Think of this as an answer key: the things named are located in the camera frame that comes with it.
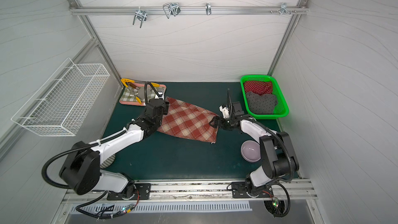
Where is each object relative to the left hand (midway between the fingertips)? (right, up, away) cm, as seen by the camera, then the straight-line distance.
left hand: (160, 99), depth 85 cm
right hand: (+31, -14, +6) cm, 35 cm away
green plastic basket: (+75, -7, +15) cm, 77 cm away
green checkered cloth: (-29, +3, +26) cm, 40 cm away
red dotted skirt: (+63, +8, +24) cm, 68 cm away
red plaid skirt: (+15, -14, +11) cm, 23 cm away
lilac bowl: (+50, -29, -1) cm, 58 cm away
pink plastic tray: (-28, +10, +32) cm, 44 cm away
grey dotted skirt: (+62, -4, +13) cm, 63 cm away
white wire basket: (-40, -2, -16) cm, 44 cm away
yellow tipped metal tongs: (-35, +13, +33) cm, 50 cm away
